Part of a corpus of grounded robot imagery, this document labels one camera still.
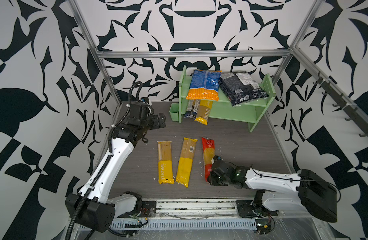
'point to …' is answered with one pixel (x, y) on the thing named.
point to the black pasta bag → (239, 87)
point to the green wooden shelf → (250, 112)
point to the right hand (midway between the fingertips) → (207, 180)
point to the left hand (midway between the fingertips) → (156, 114)
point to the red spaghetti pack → (208, 146)
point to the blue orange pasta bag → (204, 85)
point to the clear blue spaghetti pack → (192, 108)
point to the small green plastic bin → (174, 111)
